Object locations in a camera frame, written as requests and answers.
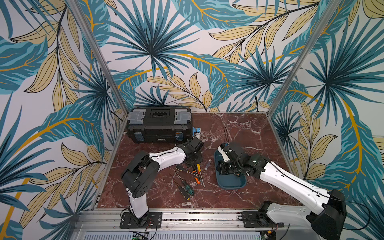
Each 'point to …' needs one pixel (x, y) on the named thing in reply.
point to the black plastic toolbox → (159, 125)
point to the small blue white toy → (196, 132)
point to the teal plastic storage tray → (226, 182)
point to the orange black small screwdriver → (198, 182)
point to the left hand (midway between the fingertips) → (198, 161)
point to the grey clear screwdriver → (207, 166)
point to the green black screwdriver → (188, 188)
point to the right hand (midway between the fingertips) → (215, 168)
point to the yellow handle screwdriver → (199, 169)
